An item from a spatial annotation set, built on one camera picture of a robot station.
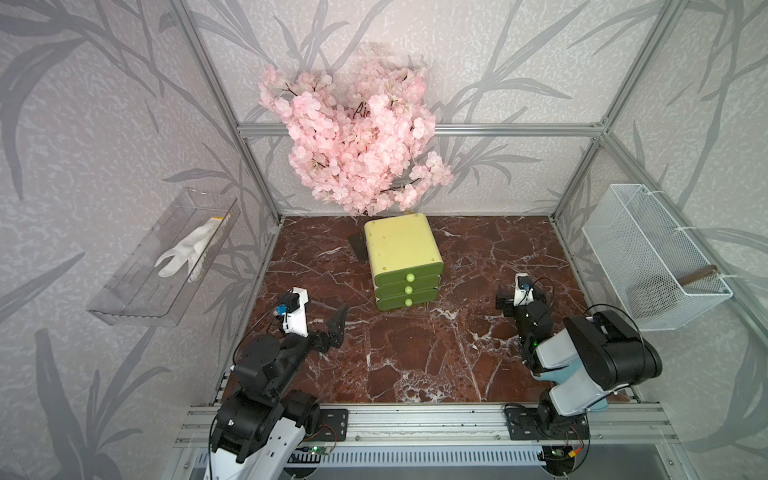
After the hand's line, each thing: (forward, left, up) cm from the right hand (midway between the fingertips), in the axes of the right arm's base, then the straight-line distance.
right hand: (517, 283), depth 92 cm
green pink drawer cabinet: (-1, +34, +14) cm, 37 cm away
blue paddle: (-34, +3, +18) cm, 39 cm away
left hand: (-18, +51, +20) cm, 58 cm away
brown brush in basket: (-13, -26, +16) cm, 33 cm away
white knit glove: (+15, +33, +16) cm, 39 cm away
